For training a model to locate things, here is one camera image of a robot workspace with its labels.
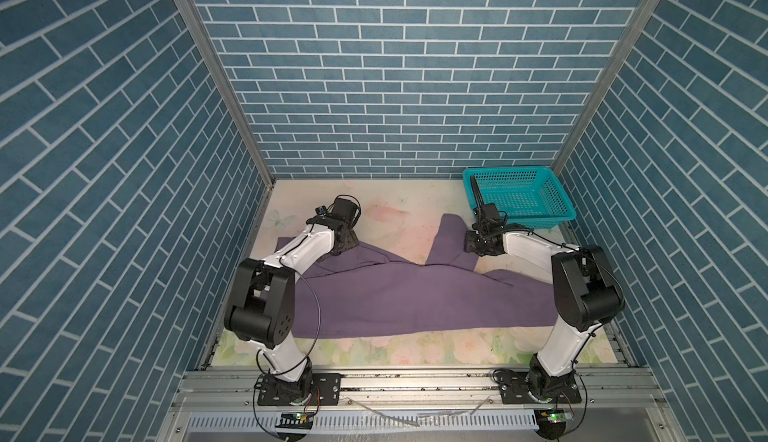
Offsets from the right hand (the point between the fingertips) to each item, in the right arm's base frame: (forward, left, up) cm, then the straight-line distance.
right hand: (471, 240), depth 99 cm
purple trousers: (-19, +36, -6) cm, 41 cm away
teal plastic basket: (+25, -25, -4) cm, 36 cm away
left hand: (-7, +42, +4) cm, 43 cm away
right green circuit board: (-47, -17, -6) cm, 50 cm away
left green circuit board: (-52, +45, -6) cm, 70 cm away
